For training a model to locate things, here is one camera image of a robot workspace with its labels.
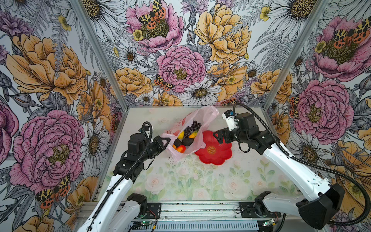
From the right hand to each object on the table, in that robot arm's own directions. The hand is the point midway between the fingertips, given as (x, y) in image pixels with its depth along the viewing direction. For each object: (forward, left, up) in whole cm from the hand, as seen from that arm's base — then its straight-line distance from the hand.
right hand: (221, 136), depth 76 cm
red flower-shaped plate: (+4, 0, -24) cm, 24 cm away
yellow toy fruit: (+15, +22, -19) cm, 32 cm away
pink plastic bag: (+12, +9, +4) cm, 16 cm away
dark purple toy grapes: (+21, +13, -17) cm, 30 cm away
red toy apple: (+3, +22, -17) cm, 28 cm away
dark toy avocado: (+9, +18, -19) cm, 27 cm away
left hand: (-4, +26, 0) cm, 26 cm away
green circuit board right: (-35, -21, -24) cm, 47 cm away
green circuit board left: (-34, +40, -23) cm, 57 cm away
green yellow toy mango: (+14, +14, -19) cm, 27 cm away
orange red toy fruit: (+6, +26, -19) cm, 33 cm away
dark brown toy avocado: (+9, +24, -19) cm, 32 cm away
